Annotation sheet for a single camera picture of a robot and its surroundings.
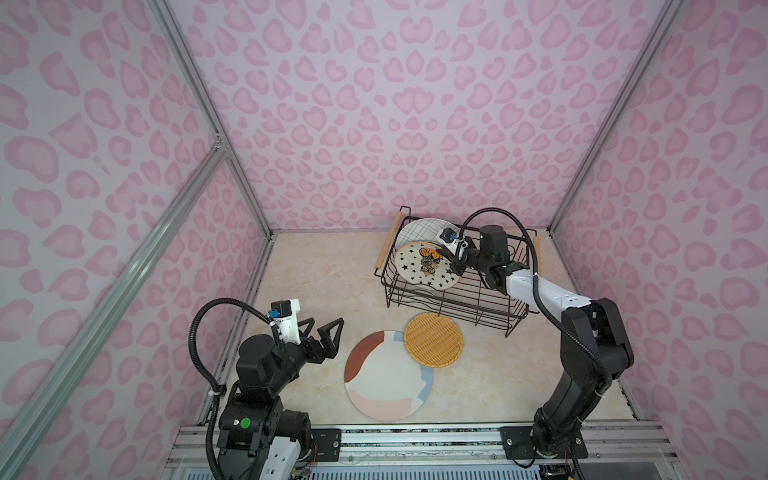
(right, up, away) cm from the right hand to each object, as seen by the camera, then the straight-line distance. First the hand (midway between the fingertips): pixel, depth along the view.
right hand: (443, 243), depth 89 cm
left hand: (-29, -18, -21) cm, 40 cm away
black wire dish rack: (+11, -18, +11) cm, 24 cm away
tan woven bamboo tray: (-3, -29, +2) cm, 29 cm away
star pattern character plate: (-5, -6, +7) cm, 11 cm away
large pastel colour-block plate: (-18, -40, -5) cm, 44 cm away
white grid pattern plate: (-5, +4, +5) cm, 8 cm away
